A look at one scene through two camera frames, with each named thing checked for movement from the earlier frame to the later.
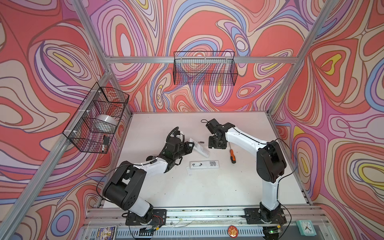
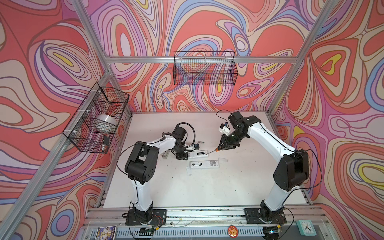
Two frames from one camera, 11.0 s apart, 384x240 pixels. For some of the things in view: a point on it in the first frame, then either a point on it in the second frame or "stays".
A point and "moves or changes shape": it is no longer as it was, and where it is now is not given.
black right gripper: [223, 146] to [226, 144]
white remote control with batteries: [204, 164] stays
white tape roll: [104, 123] stays
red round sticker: [233, 231] stays
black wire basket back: [205, 68] stays
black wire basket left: [93, 125] stays
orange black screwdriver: [232, 155] to [216, 149]
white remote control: [200, 149] moves or changes shape
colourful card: [107, 233] stays
